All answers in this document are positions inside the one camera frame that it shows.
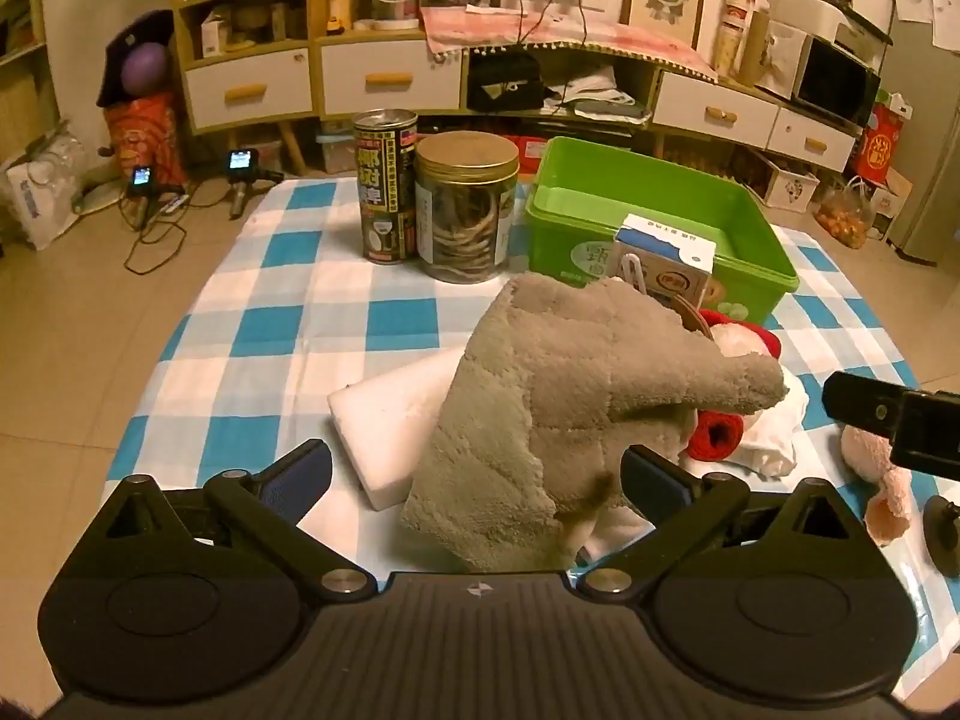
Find blue white checked blanket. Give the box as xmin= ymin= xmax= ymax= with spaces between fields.
xmin=112 ymin=178 xmax=960 ymax=698

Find white storage crate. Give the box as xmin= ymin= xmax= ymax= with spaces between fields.
xmin=757 ymin=154 xmax=821 ymax=212

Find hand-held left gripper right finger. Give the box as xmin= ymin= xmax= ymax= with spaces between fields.
xmin=576 ymin=444 xmax=863 ymax=602

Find pink table runner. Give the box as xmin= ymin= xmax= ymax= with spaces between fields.
xmin=420 ymin=6 xmax=717 ymax=80

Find black bag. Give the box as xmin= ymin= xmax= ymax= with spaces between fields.
xmin=466 ymin=51 xmax=545 ymax=112

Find white drawer with wooden handle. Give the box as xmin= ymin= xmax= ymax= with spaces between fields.
xmin=321 ymin=40 xmax=464 ymax=117
xmin=652 ymin=71 xmax=781 ymax=151
xmin=766 ymin=109 xmax=858 ymax=173
xmin=184 ymin=49 xmax=312 ymax=128

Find grey fluffy towel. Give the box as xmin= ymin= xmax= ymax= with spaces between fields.
xmin=401 ymin=272 xmax=790 ymax=571

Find clear storage box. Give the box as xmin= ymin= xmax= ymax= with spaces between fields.
xmin=315 ymin=131 xmax=357 ymax=173

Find red printed bag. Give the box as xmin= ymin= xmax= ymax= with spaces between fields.
xmin=103 ymin=94 xmax=185 ymax=188

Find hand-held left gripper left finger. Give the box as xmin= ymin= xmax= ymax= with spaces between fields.
xmin=101 ymin=439 xmax=376 ymax=601

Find purple ball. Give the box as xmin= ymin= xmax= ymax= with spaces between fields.
xmin=124 ymin=43 xmax=172 ymax=95

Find white printer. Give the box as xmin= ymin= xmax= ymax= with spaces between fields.
xmin=769 ymin=0 xmax=890 ymax=65

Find small camera with lit screen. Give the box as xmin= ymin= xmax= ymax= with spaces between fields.
xmin=227 ymin=150 xmax=286 ymax=220
xmin=131 ymin=165 xmax=156 ymax=230

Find pink plush toy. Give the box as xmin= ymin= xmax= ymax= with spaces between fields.
xmin=838 ymin=424 xmax=914 ymax=547

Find wooden cabinet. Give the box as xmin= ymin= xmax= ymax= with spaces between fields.
xmin=166 ymin=0 xmax=871 ymax=175

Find clear jar with gold lid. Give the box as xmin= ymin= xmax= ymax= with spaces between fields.
xmin=415 ymin=133 xmax=520 ymax=284

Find red white santa plush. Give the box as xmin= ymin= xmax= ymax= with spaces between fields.
xmin=684 ymin=306 xmax=785 ymax=464

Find grey refrigerator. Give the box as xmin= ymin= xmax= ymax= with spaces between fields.
xmin=874 ymin=0 xmax=960 ymax=267

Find beige paper roll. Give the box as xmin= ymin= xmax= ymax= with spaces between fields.
xmin=712 ymin=0 xmax=752 ymax=76

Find green plastic bin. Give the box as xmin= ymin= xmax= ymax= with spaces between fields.
xmin=523 ymin=136 xmax=800 ymax=331

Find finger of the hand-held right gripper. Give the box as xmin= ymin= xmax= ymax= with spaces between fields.
xmin=924 ymin=496 xmax=960 ymax=567
xmin=823 ymin=371 xmax=960 ymax=481

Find dark cover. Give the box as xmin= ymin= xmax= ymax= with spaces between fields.
xmin=96 ymin=10 xmax=175 ymax=107

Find black cable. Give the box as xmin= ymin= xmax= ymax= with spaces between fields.
xmin=124 ymin=191 xmax=226 ymax=275

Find white cloth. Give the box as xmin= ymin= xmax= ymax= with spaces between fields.
xmin=731 ymin=367 xmax=812 ymax=477

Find white foam block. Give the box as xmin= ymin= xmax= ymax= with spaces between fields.
xmin=328 ymin=347 xmax=466 ymax=511

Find white plastic bag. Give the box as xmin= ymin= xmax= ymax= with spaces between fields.
xmin=7 ymin=120 xmax=98 ymax=252

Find white microwave oven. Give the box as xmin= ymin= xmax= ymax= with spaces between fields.
xmin=793 ymin=37 xmax=882 ymax=125

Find bag of oranges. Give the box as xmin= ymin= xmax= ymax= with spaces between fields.
xmin=816 ymin=176 xmax=875 ymax=248

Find blue white milk carton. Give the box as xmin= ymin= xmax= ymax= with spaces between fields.
xmin=613 ymin=212 xmax=717 ymax=310

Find tall printed can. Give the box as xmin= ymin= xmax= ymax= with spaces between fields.
xmin=352 ymin=109 xmax=419 ymax=265

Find folded clothes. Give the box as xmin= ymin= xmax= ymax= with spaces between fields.
xmin=544 ymin=64 xmax=650 ymax=125

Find red gift box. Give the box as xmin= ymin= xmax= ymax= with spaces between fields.
xmin=855 ymin=101 xmax=912 ymax=181

